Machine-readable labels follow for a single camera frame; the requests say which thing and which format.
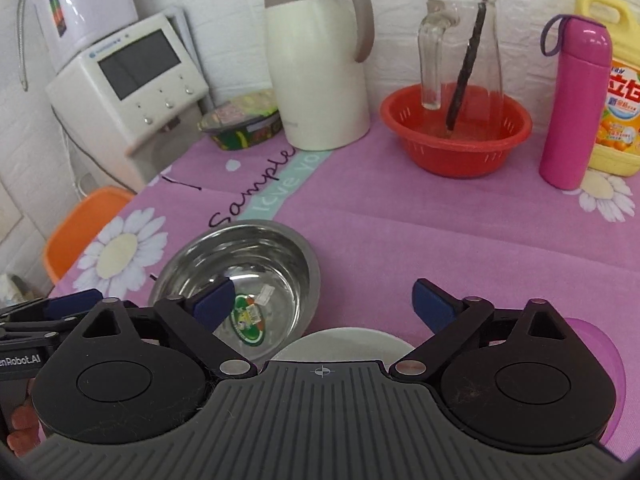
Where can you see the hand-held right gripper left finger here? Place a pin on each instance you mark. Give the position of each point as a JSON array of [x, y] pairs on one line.
[[215, 305]]

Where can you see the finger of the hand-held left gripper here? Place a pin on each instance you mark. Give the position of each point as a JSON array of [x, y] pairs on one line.
[[30, 331], [75, 302]]

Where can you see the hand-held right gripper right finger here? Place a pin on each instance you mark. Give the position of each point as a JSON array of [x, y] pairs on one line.
[[432, 307]]

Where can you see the stainless steel bowl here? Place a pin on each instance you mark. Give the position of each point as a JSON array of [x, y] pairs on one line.
[[270, 260]]

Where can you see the red bowl with white inside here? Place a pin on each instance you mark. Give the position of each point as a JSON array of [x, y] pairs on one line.
[[340, 342]]

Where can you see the purple plastic bowl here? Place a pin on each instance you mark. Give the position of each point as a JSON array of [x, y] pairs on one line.
[[607, 360]]

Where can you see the person's left hand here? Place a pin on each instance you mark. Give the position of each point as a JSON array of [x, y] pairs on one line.
[[22, 427]]

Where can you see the orange plastic chair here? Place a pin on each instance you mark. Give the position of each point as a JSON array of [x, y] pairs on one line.
[[75, 230]]

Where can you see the pink floral tablecloth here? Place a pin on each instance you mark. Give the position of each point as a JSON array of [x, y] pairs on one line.
[[400, 240]]

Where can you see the red plastic basket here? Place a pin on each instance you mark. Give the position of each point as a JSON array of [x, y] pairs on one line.
[[450, 160]]

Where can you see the green instant noodle bowl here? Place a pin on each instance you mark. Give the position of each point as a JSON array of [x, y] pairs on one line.
[[235, 135]]

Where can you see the white water dispenser with screen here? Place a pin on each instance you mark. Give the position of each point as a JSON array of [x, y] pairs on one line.
[[100, 120]]

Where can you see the clear glass pitcher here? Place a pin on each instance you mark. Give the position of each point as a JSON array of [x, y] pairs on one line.
[[487, 75]]

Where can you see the cream thermos jug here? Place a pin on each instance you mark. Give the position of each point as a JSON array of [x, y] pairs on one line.
[[315, 85]]

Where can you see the pink insulated bottle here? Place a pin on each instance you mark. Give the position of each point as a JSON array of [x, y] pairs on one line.
[[575, 110]]

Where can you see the dark stirring stick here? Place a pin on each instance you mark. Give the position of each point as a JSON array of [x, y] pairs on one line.
[[470, 60]]

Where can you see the yellow detergent bottle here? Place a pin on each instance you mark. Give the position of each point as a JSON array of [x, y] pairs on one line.
[[622, 110]]

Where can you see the white water purifier tank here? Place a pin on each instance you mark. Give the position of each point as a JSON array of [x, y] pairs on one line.
[[95, 0]]

